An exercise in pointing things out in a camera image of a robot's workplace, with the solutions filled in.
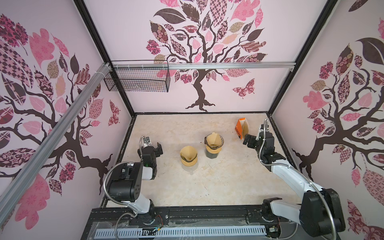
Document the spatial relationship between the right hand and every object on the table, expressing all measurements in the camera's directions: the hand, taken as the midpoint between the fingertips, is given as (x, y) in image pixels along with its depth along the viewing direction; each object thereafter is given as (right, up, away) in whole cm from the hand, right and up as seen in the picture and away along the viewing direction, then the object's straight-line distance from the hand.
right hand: (253, 134), depth 86 cm
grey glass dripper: (-23, -8, +3) cm, 25 cm away
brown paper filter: (-23, -3, +2) cm, 23 cm away
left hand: (-63, -8, +8) cm, 64 cm away
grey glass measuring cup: (-25, -14, +6) cm, 29 cm away
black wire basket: (-72, +37, +9) cm, 81 cm away
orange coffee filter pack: (-2, +3, +15) cm, 15 cm away
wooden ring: (-23, -10, +1) cm, 26 cm away
